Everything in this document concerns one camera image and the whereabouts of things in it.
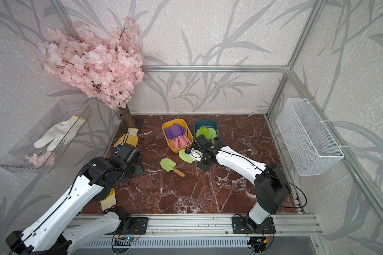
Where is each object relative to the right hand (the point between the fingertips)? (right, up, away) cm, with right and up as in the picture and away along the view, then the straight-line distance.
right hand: (203, 159), depth 86 cm
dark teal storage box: (+3, +20, +25) cm, 33 cm away
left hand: (-28, -1, -15) cm, 32 cm away
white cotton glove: (-62, +15, -19) cm, 66 cm away
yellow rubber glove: (-49, +11, +22) cm, 55 cm away
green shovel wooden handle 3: (-10, +2, -1) cm, 10 cm away
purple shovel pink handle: (-23, +13, +21) cm, 34 cm away
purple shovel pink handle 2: (-13, +9, +16) cm, 23 cm away
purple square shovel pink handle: (-19, +15, +20) cm, 31 cm away
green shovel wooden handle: (+6, +14, +21) cm, 26 cm away
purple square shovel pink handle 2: (-18, +15, +20) cm, 31 cm away
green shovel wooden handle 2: (-21, -5, +8) cm, 23 cm away
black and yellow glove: (-48, -21, -6) cm, 52 cm away
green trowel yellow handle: (0, +15, +23) cm, 28 cm away
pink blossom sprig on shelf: (-62, +6, -26) cm, 68 cm away
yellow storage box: (-14, +21, +23) cm, 34 cm away
